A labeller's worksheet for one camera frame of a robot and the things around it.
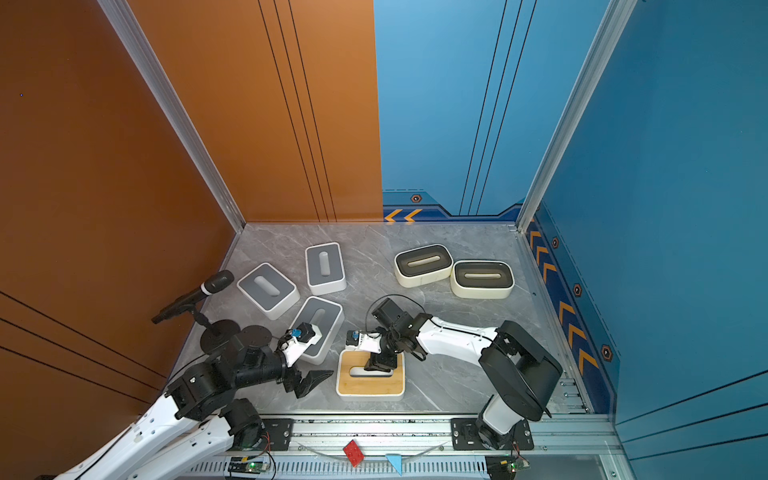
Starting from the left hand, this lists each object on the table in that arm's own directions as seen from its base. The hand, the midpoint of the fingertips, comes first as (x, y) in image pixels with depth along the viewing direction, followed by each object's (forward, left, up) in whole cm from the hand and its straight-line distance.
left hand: (325, 352), depth 71 cm
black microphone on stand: (+10, +37, -14) cm, 41 cm away
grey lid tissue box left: (+26, +25, -13) cm, 38 cm away
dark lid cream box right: (+29, -45, -11) cm, 55 cm away
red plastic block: (-19, -7, -14) cm, 24 cm away
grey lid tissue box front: (+15, +4, -12) cm, 20 cm away
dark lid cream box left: (+34, -26, -10) cm, 44 cm away
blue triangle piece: (-20, -17, -13) cm, 30 cm away
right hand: (+4, -10, -12) cm, 16 cm away
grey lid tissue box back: (+36, +9, -15) cm, 40 cm away
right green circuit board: (-21, -42, -16) cm, 50 cm away
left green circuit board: (-21, +18, -17) cm, 33 cm away
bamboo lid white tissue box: (-4, -7, -10) cm, 13 cm away
